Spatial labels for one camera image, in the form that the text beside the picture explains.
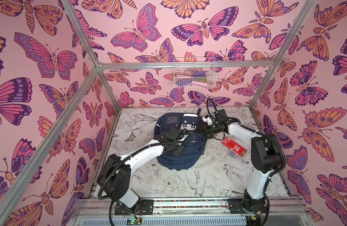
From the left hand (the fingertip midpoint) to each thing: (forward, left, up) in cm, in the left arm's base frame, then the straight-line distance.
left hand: (180, 144), depth 86 cm
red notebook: (+4, -37, -10) cm, 38 cm away
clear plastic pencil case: (-4, -36, -10) cm, 38 cm away
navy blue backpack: (+19, -4, -2) cm, 20 cm away
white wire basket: (+43, -10, +22) cm, 49 cm away
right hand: (+9, -10, +2) cm, 14 cm away
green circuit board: (-37, +25, -13) cm, 47 cm away
